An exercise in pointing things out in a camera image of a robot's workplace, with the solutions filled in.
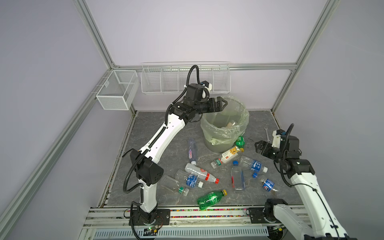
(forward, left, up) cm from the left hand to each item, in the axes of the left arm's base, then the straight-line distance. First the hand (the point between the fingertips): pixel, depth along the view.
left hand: (222, 105), depth 72 cm
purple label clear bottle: (-5, +16, -35) cm, 38 cm away
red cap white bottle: (-21, +11, -33) cm, 40 cm away
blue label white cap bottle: (-24, +18, -31) cm, 43 cm away
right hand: (-14, -22, -18) cm, 31 cm away
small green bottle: (-2, -16, -32) cm, 36 cm away
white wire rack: (+34, +28, -6) cm, 45 cm away
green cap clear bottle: (-24, +29, -35) cm, 52 cm away
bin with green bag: (-8, +1, -9) cm, 12 cm away
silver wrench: (+11, -39, -36) cm, 54 cm away
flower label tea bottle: (-11, -6, -31) cm, 33 cm away
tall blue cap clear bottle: (-23, -9, -35) cm, 43 cm away
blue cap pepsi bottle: (-29, -23, -31) cm, 49 cm away
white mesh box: (+35, +66, -15) cm, 76 cm away
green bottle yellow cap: (-35, +8, -31) cm, 47 cm away
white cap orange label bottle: (+4, -8, -21) cm, 23 cm away
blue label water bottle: (-18, -19, -31) cm, 41 cm away
